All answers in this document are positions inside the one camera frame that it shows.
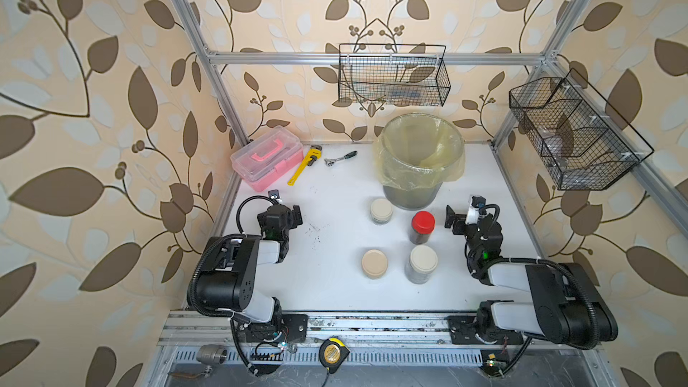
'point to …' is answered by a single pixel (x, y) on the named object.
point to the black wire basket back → (394, 74)
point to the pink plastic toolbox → (267, 157)
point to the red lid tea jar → (423, 224)
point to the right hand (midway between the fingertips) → (463, 208)
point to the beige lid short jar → (374, 263)
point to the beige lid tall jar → (422, 262)
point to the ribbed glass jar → (381, 221)
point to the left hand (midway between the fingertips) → (276, 207)
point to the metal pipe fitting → (211, 354)
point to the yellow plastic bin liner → (417, 150)
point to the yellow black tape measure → (332, 352)
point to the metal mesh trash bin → (420, 198)
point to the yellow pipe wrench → (314, 152)
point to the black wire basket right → (583, 143)
